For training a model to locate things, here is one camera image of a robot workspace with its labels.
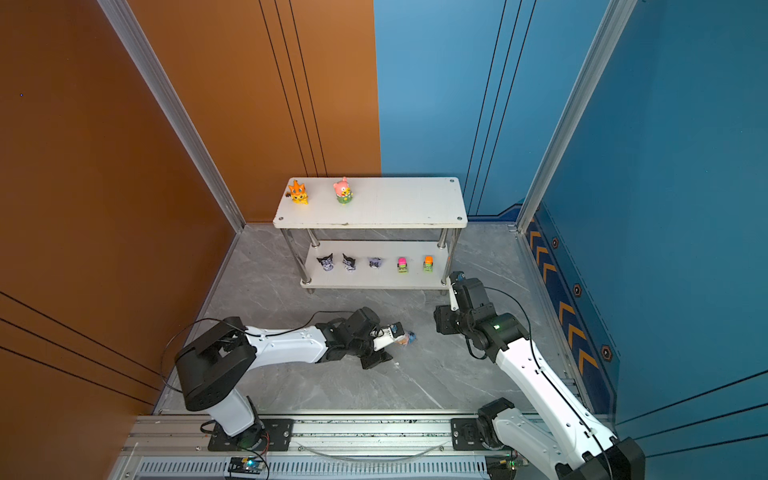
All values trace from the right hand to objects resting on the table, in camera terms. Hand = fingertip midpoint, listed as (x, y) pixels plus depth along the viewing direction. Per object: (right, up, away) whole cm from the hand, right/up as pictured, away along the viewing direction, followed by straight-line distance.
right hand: (441, 313), depth 79 cm
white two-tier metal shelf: (-35, +29, 0) cm, 46 cm away
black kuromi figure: (-27, +13, +16) cm, 34 cm away
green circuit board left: (-48, -35, -8) cm, 59 cm away
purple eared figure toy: (-19, +13, +18) cm, 29 cm away
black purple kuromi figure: (-34, +13, +15) cm, 39 cm away
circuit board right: (+14, -35, -8) cm, 39 cm away
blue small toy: (-8, -9, +8) cm, 14 cm away
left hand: (-14, -12, +8) cm, 20 cm away
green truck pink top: (-10, +12, +18) cm, 24 cm away
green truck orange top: (-1, +13, +20) cm, 24 cm away
